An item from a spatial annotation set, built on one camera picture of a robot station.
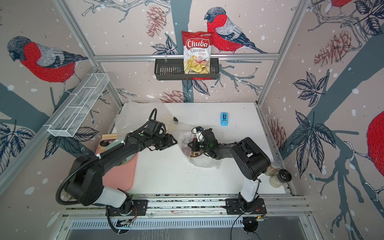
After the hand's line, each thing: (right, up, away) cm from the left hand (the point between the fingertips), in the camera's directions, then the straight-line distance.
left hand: (178, 140), depth 85 cm
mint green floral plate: (-43, -4, +11) cm, 44 cm away
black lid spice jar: (+54, -16, -12) cm, 57 cm away
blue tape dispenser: (+31, +12, +23) cm, 41 cm away
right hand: (+5, -4, +8) cm, 10 cm away
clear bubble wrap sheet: (+12, -12, +5) cm, 18 cm away
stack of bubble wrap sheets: (-34, +14, +20) cm, 42 cm away
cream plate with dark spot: (-8, +11, +25) cm, 29 cm away
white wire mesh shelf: (-52, +12, -13) cm, 55 cm away
